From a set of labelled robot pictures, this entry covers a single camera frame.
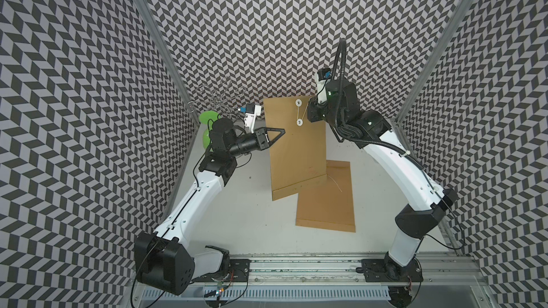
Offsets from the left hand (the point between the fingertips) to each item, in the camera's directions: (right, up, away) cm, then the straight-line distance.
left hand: (284, 134), depth 66 cm
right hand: (+10, +10, +3) cm, 14 cm away
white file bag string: (+23, -21, +29) cm, 43 cm away
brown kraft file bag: (+18, -29, +22) cm, 41 cm away
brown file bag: (+5, -9, +16) cm, 19 cm away
